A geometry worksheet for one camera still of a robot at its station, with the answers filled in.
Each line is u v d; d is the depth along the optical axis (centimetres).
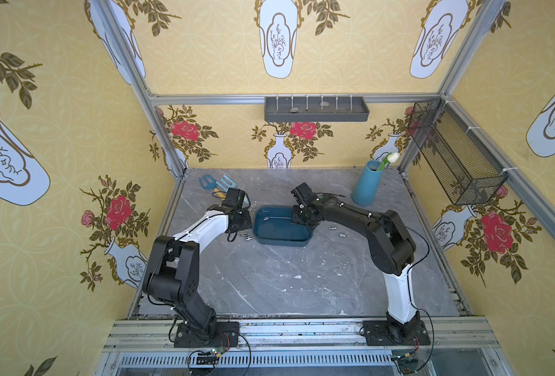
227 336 73
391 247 53
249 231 92
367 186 99
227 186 114
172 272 46
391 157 85
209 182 117
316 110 92
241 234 95
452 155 79
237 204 74
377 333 73
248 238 95
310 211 71
